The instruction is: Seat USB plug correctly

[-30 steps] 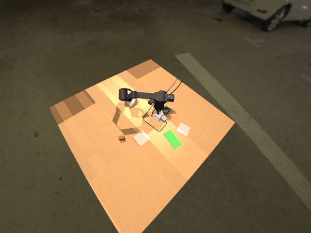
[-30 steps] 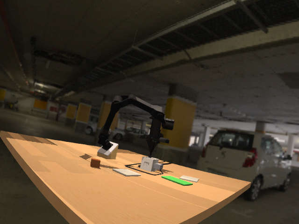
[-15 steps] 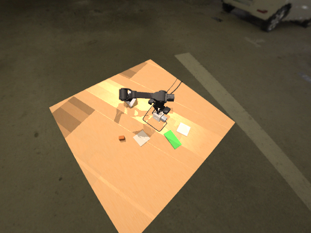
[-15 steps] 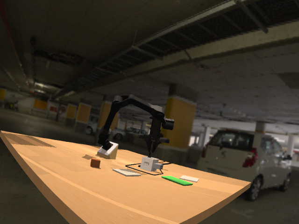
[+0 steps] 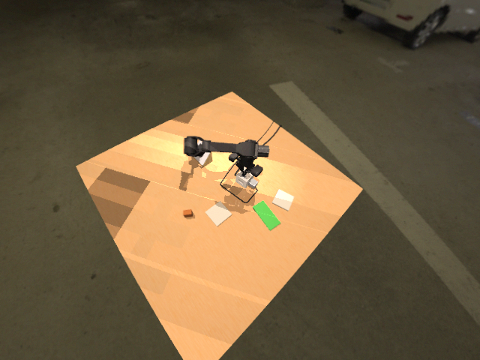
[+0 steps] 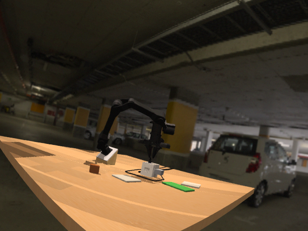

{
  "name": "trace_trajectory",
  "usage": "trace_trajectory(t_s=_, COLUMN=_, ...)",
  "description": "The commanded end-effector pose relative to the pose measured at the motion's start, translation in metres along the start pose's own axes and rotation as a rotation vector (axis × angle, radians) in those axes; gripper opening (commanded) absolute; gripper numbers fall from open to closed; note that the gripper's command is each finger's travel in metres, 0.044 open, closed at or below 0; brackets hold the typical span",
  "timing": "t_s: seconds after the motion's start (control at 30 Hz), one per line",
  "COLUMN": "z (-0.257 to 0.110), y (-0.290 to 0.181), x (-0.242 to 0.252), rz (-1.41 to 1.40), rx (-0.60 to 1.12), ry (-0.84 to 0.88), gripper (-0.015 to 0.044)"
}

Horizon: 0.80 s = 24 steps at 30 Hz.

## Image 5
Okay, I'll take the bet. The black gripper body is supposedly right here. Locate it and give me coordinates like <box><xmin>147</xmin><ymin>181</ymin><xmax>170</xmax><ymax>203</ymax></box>
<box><xmin>229</xmin><ymin>153</ymin><xmax>263</xmax><ymax>177</ymax></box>

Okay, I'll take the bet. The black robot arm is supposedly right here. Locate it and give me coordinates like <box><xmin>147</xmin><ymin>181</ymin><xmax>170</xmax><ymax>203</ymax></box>
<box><xmin>184</xmin><ymin>136</ymin><xmax>270</xmax><ymax>163</ymax></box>

